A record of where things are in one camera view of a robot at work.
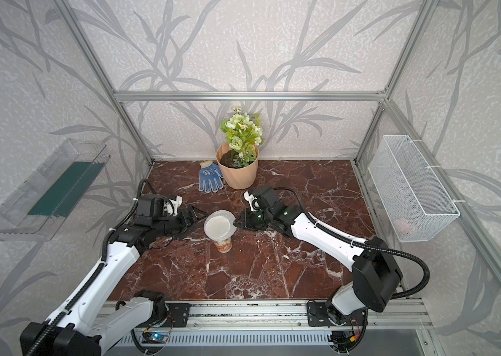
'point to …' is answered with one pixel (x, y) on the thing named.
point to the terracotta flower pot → (239, 166)
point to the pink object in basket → (404, 225)
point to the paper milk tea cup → (224, 245)
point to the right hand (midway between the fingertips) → (233, 223)
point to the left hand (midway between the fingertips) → (203, 220)
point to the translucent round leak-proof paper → (219, 225)
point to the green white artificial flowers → (244, 136)
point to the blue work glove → (210, 179)
